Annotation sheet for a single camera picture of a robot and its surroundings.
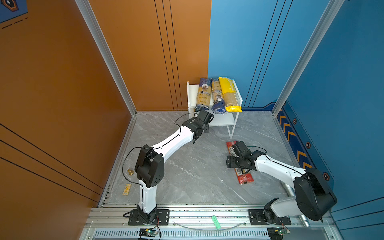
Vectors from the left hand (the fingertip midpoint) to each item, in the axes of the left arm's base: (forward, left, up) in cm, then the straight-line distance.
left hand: (203, 123), depth 90 cm
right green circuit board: (-52, -37, -17) cm, 66 cm away
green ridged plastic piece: (-48, -6, -17) cm, 51 cm away
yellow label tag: (-34, +42, -17) cm, 56 cm away
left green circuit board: (-53, +27, -20) cm, 62 cm away
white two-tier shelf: (+5, -16, -1) cm, 17 cm away
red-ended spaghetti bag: (-27, -23, -16) cm, 39 cm away
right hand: (-18, -18, -15) cm, 29 cm away
